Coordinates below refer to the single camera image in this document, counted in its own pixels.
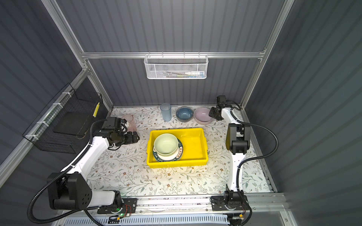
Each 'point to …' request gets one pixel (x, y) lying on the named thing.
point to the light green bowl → (165, 143)
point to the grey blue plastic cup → (166, 108)
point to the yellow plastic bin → (194, 146)
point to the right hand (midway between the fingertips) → (213, 114)
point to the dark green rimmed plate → (170, 157)
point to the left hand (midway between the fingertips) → (132, 139)
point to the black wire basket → (65, 125)
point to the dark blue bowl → (184, 114)
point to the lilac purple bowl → (201, 116)
